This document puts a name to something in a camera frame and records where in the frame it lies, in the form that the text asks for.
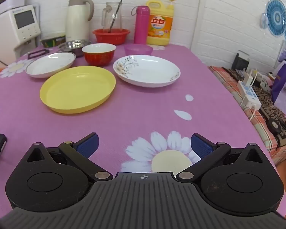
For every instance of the pink thermos bottle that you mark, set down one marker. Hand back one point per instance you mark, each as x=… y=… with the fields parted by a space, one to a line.
x=140 y=26

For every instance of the white plate with patterned rim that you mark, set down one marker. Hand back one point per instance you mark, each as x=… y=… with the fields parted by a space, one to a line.
x=47 y=64

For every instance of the leopard print cloth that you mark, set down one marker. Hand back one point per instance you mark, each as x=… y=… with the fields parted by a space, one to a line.
x=267 y=102

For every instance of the purple plastic bowl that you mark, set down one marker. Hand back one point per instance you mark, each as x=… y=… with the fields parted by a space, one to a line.
x=138 y=50

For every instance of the red bowl with white inside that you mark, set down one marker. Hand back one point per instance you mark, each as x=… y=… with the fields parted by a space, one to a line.
x=97 y=58

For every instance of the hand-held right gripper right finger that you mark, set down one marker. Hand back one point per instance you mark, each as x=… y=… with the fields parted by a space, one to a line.
x=200 y=145

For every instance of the white power strip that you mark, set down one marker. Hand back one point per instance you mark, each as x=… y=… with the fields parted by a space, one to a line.
x=249 y=95

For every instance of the yellow plastic plate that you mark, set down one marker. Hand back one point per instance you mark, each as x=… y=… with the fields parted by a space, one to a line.
x=78 y=88

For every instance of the dark stirring stick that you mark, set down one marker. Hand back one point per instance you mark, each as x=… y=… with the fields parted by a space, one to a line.
x=116 y=12

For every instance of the pink floral tablecloth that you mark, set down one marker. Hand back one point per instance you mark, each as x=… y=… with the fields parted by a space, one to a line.
x=133 y=114

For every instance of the black box device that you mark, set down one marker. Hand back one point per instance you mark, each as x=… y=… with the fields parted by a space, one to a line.
x=239 y=64

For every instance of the small pale blue wall decoration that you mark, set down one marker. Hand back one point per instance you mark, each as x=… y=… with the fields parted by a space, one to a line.
x=264 y=21

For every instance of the white floral plate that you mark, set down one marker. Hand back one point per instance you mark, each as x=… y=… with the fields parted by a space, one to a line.
x=147 y=72

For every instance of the large blue wall decoration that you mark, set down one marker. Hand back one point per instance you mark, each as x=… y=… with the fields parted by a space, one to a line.
x=275 y=16

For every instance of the yellow detergent bottle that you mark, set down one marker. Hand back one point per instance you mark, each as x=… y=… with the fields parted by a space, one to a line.
x=159 y=28

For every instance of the stainless steel bowl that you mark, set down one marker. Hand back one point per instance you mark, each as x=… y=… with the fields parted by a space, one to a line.
x=72 y=45

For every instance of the purple wall card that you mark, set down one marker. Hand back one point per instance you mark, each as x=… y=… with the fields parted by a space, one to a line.
x=284 y=51

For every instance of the red plastic basket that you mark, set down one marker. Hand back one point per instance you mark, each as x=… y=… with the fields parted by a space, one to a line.
x=109 y=39

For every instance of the white appliance with screen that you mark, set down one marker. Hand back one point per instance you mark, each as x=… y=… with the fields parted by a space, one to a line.
x=4 y=40

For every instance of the white patterned pouch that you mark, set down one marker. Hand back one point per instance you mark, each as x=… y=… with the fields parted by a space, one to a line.
x=266 y=83

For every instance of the black frame holder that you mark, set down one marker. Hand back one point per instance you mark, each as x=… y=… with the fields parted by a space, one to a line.
x=47 y=51

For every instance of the white charger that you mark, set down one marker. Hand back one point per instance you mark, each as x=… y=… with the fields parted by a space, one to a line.
x=247 y=77

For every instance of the orange plaid blanket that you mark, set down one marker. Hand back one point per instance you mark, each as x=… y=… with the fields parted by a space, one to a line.
x=264 y=136

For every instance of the glass pitcher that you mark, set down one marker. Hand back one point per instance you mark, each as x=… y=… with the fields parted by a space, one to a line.
x=119 y=21

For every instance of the purple gift bag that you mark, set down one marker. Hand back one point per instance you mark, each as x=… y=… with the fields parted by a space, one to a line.
x=284 y=88

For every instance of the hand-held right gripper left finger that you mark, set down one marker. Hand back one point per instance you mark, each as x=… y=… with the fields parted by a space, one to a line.
x=89 y=144

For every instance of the black tape roll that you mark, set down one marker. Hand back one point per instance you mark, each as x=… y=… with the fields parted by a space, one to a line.
x=270 y=124

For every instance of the cream thermal carafe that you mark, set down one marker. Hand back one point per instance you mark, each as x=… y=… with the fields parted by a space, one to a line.
x=77 y=21

